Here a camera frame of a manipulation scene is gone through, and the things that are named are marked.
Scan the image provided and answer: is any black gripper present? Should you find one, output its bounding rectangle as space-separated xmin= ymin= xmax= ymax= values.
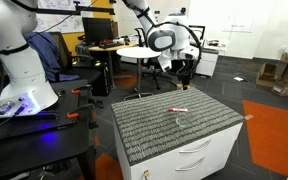
xmin=180 ymin=59 xmax=192 ymax=90

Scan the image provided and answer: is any red whiteboard marker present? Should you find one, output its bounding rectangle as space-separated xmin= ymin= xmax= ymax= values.
xmin=168 ymin=107 xmax=189 ymax=113

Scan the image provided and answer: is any small cardboard box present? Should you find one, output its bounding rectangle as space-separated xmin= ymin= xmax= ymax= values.
xmin=176 ymin=81 xmax=197 ymax=91

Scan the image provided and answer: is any black box cabinet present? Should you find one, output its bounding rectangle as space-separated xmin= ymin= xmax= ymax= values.
xmin=169 ymin=64 xmax=185 ymax=80

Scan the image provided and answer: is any white low cabinet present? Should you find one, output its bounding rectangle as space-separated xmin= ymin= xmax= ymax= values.
xmin=195 ymin=47 xmax=220 ymax=78

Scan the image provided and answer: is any grey striped carpet mat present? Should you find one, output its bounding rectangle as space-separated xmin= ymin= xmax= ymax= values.
xmin=110 ymin=87 xmax=246 ymax=167

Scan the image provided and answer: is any white drawer cabinet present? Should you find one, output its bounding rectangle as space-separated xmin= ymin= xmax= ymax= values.
xmin=113 ymin=121 xmax=244 ymax=180

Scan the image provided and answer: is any open cardboard box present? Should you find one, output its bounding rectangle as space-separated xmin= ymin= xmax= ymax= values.
xmin=255 ymin=62 xmax=279 ymax=89

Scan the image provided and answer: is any round wooden desk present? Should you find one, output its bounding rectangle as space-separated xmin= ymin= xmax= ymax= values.
xmin=87 ymin=41 xmax=138 ymax=89

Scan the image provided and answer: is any black computer tower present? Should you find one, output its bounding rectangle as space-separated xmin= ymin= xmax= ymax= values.
xmin=91 ymin=59 xmax=112 ymax=98

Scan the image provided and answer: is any black keyboard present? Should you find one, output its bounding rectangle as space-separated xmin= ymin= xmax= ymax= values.
xmin=98 ymin=40 xmax=126 ymax=50

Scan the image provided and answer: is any tall cardboard box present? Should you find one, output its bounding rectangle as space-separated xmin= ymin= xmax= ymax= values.
xmin=271 ymin=63 xmax=288 ymax=98

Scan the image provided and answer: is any black computer monitor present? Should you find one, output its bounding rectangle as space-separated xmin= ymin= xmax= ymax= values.
xmin=81 ymin=17 xmax=113 ymax=46

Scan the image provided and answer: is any black clamp with orange tip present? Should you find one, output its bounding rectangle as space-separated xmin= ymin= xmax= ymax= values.
xmin=70 ymin=83 xmax=94 ymax=108
xmin=66 ymin=102 xmax=100 ymax=130

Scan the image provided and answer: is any black office chair with armrests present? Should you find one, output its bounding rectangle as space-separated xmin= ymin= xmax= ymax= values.
xmin=48 ymin=31 xmax=106 ymax=108

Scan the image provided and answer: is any black overhead mounting bar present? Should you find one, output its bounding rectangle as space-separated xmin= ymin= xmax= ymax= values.
xmin=37 ymin=0 xmax=116 ymax=20

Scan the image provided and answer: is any whiteboard with drawings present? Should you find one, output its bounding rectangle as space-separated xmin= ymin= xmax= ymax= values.
xmin=35 ymin=0 xmax=95 ymax=34

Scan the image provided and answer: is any blue jacket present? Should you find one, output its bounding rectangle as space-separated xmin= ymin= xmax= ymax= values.
xmin=23 ymin=31 xmax=80 ymax=83

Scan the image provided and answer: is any black work table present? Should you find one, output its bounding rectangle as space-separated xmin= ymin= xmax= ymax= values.
xmin=0 ymin=78 xmax=97 ymax=180

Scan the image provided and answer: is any round white pedestal table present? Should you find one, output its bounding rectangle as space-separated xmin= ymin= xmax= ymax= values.
xmin=115 ymin=46 xmax=162 ymax=101

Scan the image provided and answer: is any black frame 3D printer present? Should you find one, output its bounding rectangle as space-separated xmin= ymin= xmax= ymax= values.
xmin=187 ymin=24 xmax=207 ymax=49

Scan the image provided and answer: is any silver curved drawer handle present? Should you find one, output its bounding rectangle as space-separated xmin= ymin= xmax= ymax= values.
xmin=178 ymin=138 xmax=212 ymax=155
xmin=174 ymin=156 xmax=206 ymax=173

